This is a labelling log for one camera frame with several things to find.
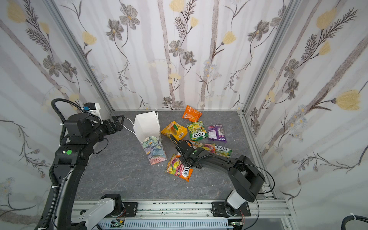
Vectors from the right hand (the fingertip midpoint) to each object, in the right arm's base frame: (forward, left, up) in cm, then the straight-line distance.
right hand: (188, 154), depth 88 cm
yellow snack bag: (+19, +8, -3) cm, 21 cm away
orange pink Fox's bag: (-7, +7, -4) cm, 10 cm away
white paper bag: (+14, +27, +8) cm, 31 cm away
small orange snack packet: (+38, -3, -6) cm, 38 cm away
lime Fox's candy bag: (+4, -24, -3) cm, 25 cm away
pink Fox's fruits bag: (+8, -15, -5) cm, 17 cm away
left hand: (+4, +34, +30) cm, 46 cm away
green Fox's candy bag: (+22, -6, -5) cm, 23 cm away
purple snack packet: (+20, -21, -5) cm, 29 cm away
